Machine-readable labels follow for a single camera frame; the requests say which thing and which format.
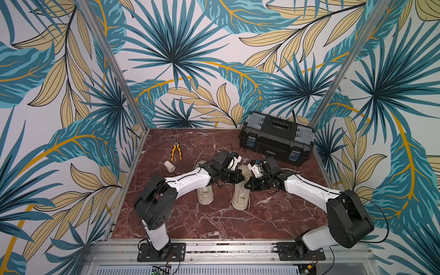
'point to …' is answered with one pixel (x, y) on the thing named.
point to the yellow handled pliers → (176, 144)
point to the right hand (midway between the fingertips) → (245, 185)
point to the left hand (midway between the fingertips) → (244, 180)
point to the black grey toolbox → (277, 137)
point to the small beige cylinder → (170, 167)
